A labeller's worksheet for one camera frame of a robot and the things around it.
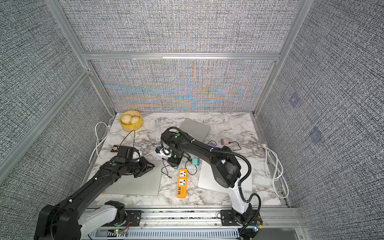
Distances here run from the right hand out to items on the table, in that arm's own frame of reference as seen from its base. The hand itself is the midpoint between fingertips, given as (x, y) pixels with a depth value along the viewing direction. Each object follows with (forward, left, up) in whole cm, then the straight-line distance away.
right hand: (174, 157), depth 86 cm
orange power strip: (-14, -5, -5) cm, 16 cm away
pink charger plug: (+15, -32, -6) cm, 36 cm away
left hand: (-5, +9, +2) cm, 10 cm away
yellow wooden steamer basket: (+26, +34, -6) cm, 43 cm away
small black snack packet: (+10, +40, -7) cm, 42 cm away
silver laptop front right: (-11, -19, -6) cm, 22 cm away
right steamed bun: (+32, +31, -3) cm, 45 cm away
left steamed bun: (+33, +38, -4) cm, 50 cm away
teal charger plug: (0, -13, -5) cm, 14 cm away
